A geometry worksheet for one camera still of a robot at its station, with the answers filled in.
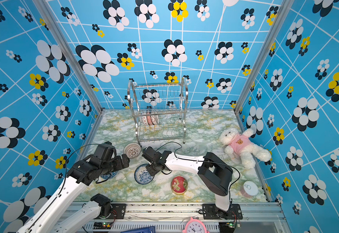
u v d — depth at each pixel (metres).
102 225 0.72
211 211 0.72
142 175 0.85
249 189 0.75
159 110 1.01
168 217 0.72
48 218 0.41
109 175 0.64
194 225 0.68
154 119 0.97
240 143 0.89
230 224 0.71
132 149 0.96
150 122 0.98
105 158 0.57
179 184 0.79
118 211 0.73
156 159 0.65
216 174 0.47
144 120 0.97
